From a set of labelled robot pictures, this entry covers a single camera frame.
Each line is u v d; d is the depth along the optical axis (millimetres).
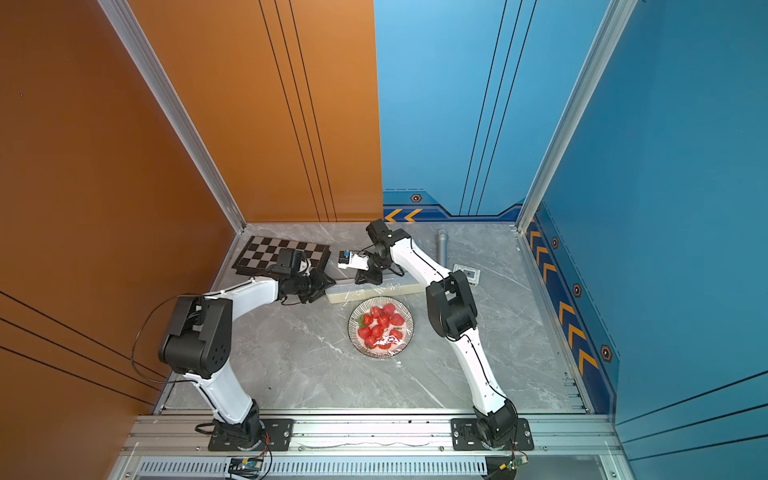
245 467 720
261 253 1081
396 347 854
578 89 831
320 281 852
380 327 892
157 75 791
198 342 488
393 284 942
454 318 619
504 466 695
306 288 843
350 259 847
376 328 886
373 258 855
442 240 1120
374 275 882
